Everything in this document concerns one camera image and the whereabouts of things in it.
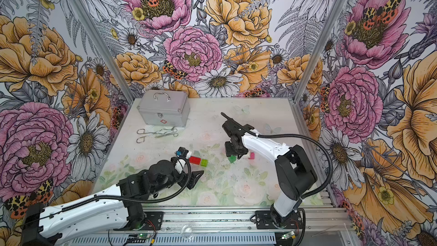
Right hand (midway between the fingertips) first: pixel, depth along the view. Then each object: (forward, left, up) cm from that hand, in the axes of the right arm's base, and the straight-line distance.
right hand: (234, 156), depth 87 cm
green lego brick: (+1, +1, -5) cm, 5 cm away
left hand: (-10, +19, +8) cm, 23 cm away
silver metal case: (+26, +37, +10) cm, 46 cm away
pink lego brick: (+2, -10, -5) cm, 11 cm away
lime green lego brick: (-1, +16, -5) cm, 16 cm away
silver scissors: (+21, +41, -5) cm, 47 cm away
